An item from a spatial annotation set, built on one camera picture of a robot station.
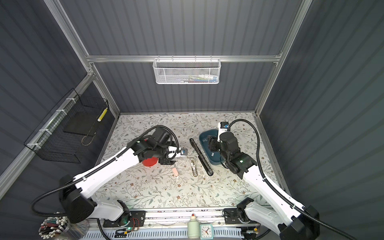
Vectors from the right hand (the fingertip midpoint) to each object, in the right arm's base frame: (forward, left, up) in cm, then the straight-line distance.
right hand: (214, 137), depth 76 cm
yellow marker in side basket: (+12, +61, +5) cm, 63 cm away
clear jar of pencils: (-39, +62, -6) cm, 73 cm away
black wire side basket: (0, +74, +6) cm, 74 cm away
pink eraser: (-9, +23, -21) cm, 32 cm away
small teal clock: (-38, +5, -22) cm, 44 cm away
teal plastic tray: (+2, -2, -25) cm, 25 cm away
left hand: (-5, +21, -6) cm, 22 cm away
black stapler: (-1, +6, -23) cm, 24 cm away
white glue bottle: (-37, +11, -16) cm, 42 cm away
